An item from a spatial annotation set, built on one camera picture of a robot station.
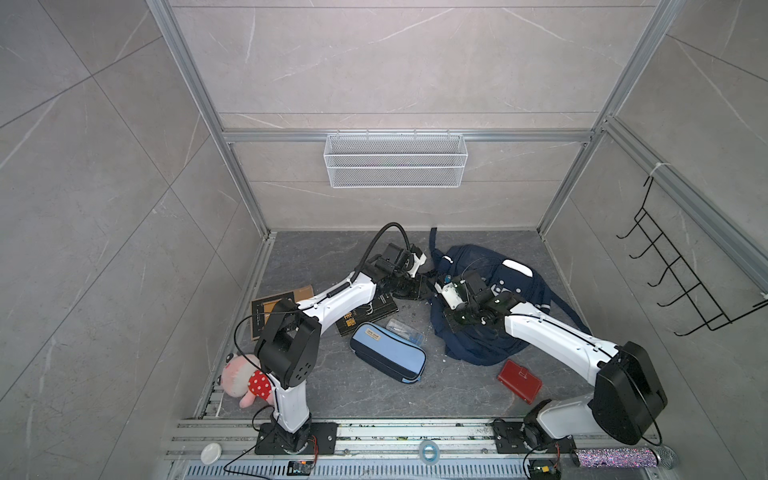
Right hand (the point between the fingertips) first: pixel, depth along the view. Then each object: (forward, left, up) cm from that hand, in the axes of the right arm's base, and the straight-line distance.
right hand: (445, 312), depth 86 cm
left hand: (+6, +4, +6) cm, 9 cm away
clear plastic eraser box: (-2, +11, -8) cm, 14 cm away
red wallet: (-17, -20, -9) cm, 28 cm away
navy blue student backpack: (-9, -12, -1) cm, 15 cm away
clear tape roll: (-33, +6, -9) cm, 35 cm away
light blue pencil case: (-9, +17, -5) cm, 20 cm away
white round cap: (-33, +61, -8) cm, 69 cm away
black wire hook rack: (-12, -49, +23) cm, 56 cm away
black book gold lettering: (+7, +19, -8) cm, 22 cm away
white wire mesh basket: (+47, +13, +21) cm, 53 cm away
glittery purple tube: (-36, -46, -7) cm, 59 cm away
